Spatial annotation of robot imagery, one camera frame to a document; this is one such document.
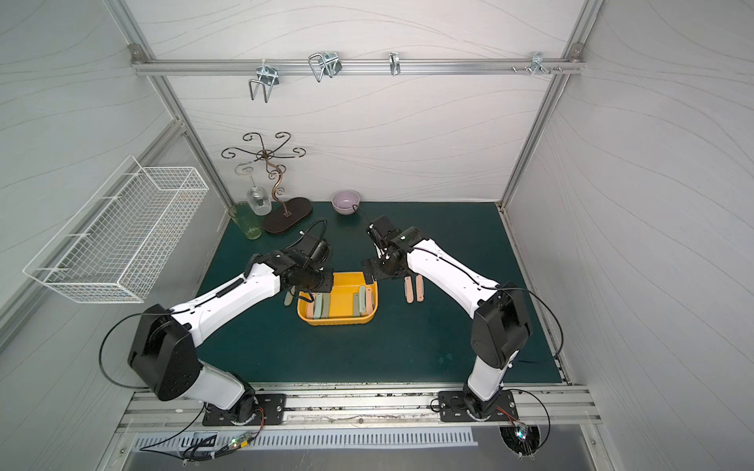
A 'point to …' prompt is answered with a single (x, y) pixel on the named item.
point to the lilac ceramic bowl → (343, 201)
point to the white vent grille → (253, 440)
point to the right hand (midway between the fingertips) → (381, 271)
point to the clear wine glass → (258, 199)
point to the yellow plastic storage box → (351, 301)
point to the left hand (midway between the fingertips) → (330, 283)
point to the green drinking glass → (249, 222)
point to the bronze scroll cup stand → (292, 212)
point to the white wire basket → (115, 247)
